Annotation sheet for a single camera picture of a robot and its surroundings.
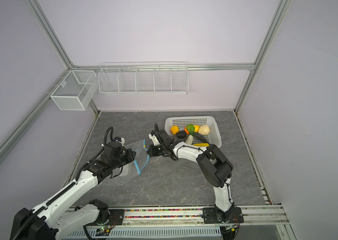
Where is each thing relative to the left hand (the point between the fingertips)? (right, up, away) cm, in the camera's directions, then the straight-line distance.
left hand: (136, 154), depth 81 cm
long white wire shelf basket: (0, +48, +17) cm, 51 cm away
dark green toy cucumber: (+39, +8, +20) cm, 45 cm away
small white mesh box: (-47, +40, +21) cm, 65 cm away
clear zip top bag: (-1, -8, -3) cm, 8 cm away
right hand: (+4, -1, +7) cm, 8 cm away
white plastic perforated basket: (+47, +8, +17) cm, 50 cm away
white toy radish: (+31, +6, +17) cm, 36 cm away
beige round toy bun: (+41, +13, +21) cm, 48 cm away
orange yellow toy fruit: (+21, +13, +21) cm, 32 cm away
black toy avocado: (+26, +10, +19) cm, 33 cm away
